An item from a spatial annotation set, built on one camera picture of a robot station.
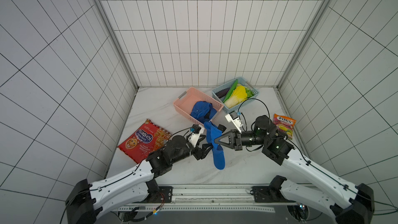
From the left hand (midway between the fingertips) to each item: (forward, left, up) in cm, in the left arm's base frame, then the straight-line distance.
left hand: (206, 143), depth 72 cm
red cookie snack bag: (+8, +33, -14) cm, 37 cm away
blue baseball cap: (-2, -2, +14) cm, 14 cm away
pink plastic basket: (+36, +15, -16) cm, 42 cm away
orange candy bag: (+19, -50, -14) cm, 56 cm away
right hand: (-6, -2, +12) cm, 13 cm away
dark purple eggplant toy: (+44, -13, -13) cm, 48 cm away
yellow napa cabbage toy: (+38, -23, -9) cm, 46 cm away
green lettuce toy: (+41, -31, -10) cm, 53 cm away
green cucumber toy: (+45, -19, -11) cm, 50 cm away
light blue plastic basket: (+51, -18, -12) cm, 56 cm away
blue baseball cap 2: (+26, +2, -11) cm, 28 cm away
